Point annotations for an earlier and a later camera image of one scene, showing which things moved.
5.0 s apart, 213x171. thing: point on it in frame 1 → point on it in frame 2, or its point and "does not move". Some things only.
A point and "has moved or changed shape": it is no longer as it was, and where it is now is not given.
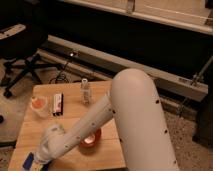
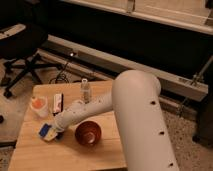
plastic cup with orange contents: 40,105 does not move
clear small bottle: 85,90 does not move
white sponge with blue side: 28,161 has moved or changed shape
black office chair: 23,33 does not move
